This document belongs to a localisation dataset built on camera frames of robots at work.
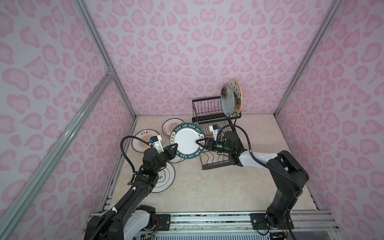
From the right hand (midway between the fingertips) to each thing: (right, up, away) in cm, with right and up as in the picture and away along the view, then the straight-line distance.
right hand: (199, 142), depth 81 cm
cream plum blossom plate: (-12, -9, -2) cm, 15 cm away
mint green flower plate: (+17, +24, +9) cm, 31 cm away
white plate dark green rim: (-7, +4, +1) cm, 8 cm away
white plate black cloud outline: (-19, -21, +7) cm, 30 cm away
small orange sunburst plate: (-22, +10, +32) cm, 41 cm away
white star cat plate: (+22, +26, +5) cm, 35 cm away
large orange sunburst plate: (-38, +3, +26) cm, 46 cm away
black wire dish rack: (+5, +18, +14) cm, 23 cm away
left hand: (-11, 0, -3) cm, 11 cm away
